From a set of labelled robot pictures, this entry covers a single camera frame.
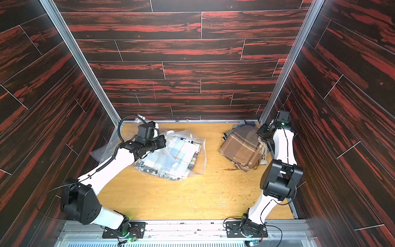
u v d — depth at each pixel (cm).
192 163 93
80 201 42
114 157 53
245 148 92
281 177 51
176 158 91
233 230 73
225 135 104
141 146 61
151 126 70
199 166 95
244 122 115
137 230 73
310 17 69
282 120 67
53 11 67
